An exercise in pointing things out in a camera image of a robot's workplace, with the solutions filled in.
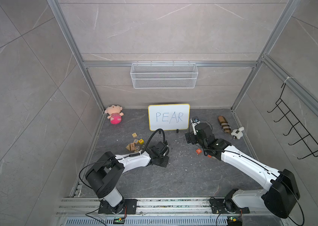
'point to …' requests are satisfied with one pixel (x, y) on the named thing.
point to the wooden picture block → (132, 146)
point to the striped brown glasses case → (224, 124)
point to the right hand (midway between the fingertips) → (196, 130)
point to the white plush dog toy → (238, 132)
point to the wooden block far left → (134, 135)
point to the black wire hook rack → (315, 149)
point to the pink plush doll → (115, 115)
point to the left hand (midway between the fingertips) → (167, 159)
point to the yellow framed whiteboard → (168, 117)
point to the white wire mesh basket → (163, 76)
